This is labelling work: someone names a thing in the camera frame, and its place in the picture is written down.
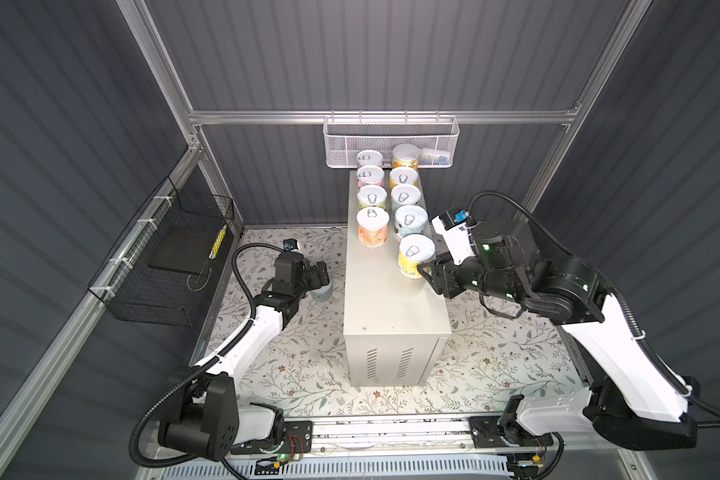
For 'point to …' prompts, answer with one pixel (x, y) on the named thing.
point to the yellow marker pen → (218, 242)
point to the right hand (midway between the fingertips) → (428, 267)
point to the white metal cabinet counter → (395, 327)
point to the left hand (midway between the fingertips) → (312, 267)
